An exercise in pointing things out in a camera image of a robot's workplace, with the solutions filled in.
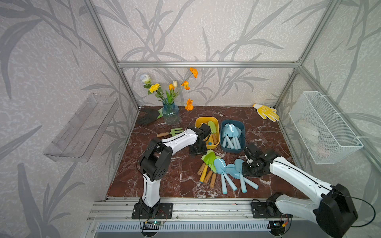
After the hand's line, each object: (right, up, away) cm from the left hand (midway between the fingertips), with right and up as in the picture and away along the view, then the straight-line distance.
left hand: (202, 154), depth 90 cm
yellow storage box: (+2, +21, +18) cm, 28 cm away
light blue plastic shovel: (+11, -7, -3) cm, 13 cm away
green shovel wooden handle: (+6, -7, -3) cm, 9 cm away
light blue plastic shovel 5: (+21, +13, +10) cm, 27 cm away
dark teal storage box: (+27, +18, +12) cm, 35 cm away
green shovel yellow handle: (+6, +7, +5) cm, 11 cm away
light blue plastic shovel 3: (+16, +13, +11) cm, 23 cm away
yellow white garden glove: (+51, +28, +29) cm, 65 cm away
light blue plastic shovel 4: (+24, +8, +9) cm, 27 cm away
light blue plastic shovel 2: (+21, -5, -3) cm, 22 cm away
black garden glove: (-43, +25, +25) cm, 56 cm away
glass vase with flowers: (-22, +25, +12) cm, 35 cm away
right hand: (+23, -8, -8) cm, 26 cm away
